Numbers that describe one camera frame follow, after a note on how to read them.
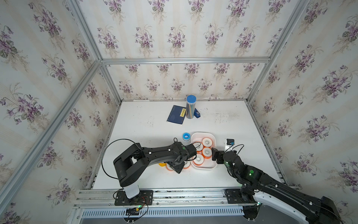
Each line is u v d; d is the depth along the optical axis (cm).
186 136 98
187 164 83
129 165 46
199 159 86
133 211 71
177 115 111
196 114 107
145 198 72
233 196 73
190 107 98
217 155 72
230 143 69
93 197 75
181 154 58
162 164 84
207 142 93
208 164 82
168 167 77
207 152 88
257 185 54
